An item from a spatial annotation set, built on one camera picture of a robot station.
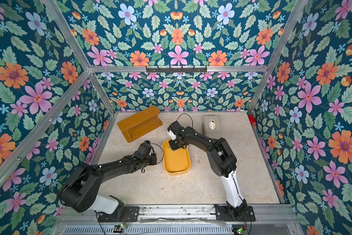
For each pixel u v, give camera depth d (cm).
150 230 70
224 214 73
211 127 100
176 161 89
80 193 44
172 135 88
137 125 98
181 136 70
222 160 54
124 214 72
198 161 93
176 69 93
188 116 81
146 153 74
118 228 72
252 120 115
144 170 77
